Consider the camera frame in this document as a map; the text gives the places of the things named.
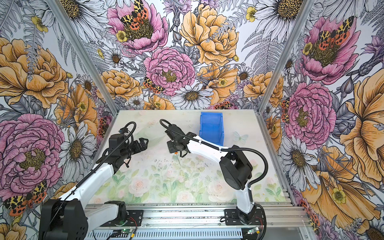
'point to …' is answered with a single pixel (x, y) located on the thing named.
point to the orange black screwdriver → (177, 157)
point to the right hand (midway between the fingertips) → (174, 150)
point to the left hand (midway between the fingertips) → (141, 147)
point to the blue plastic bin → (211, 127)
